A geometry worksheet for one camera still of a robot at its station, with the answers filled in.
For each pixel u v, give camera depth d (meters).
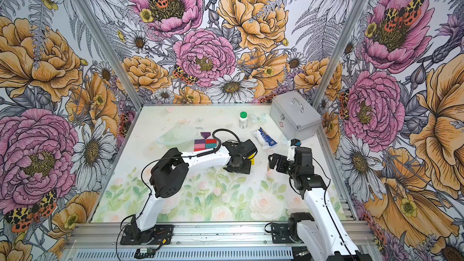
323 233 0.46
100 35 0.87
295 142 0.73
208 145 1.00
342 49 0.94
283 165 0.73
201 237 0.75
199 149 0.62
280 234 0.74
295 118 0.97
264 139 1.02
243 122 1.06
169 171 0.56
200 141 1.04
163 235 0.73
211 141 1.05
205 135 1.06
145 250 0.71
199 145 1.01
